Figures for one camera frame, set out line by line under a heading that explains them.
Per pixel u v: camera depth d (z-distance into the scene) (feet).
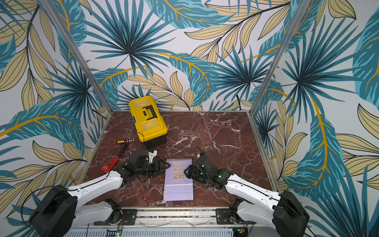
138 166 2.16
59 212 1.33
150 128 2.89
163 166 2.45
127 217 2.39
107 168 2.88
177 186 2.57
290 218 1.31
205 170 1.99
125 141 3.27
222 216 2.40
